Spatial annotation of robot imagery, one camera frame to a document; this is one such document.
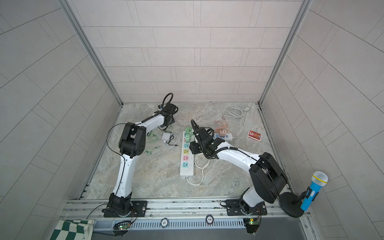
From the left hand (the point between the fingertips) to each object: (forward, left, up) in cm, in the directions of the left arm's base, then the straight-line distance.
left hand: (171, 117), depth 108 cm
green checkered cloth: (-65, +34, +4) cm, 74 cm away
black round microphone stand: (-55, -65, +4) cm, 85 cm away
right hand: (-28, -16, +7) cm, 33 cm away
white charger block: (-18, +1, +2) cm, 18 cm away
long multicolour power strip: (-33, -14, +3) cm, 36 cm away
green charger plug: (-22, -13, +7) cm, 26 cm away
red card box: (-16, -57, +2) cm, 59 cm away
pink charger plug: (-18, -35, +7) cm, 40 cm away
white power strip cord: (-38, -23, +2) cm, 44 cm away
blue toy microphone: (-50, -66, +26) cm, 87 cm away
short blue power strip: (-18, -39, +2) cm, 43 cm away
